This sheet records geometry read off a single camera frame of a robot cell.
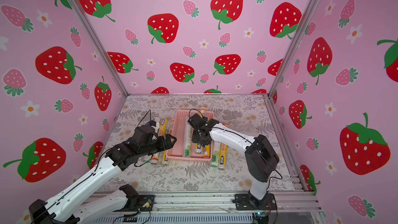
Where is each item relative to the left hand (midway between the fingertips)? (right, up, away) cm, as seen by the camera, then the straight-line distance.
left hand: (172, 140), depth 75 cm
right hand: (+14, 0, +13) cm, 19 cm away
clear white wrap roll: (+5, -4, +15) cm, 17 cm away
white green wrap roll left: (-12, -12, +11) cm, 20 cm away
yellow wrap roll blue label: (+27, -10, +12) cm, 31 cm away
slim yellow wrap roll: (+17, -7, +13) cm, 23 cm away
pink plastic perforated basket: (-1, +9, +29) cm, 30 cm away
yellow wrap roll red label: (+13, -5, +5) cm, 15 cm away
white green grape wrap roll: (+22, -10, +11) cm, 27 cm away
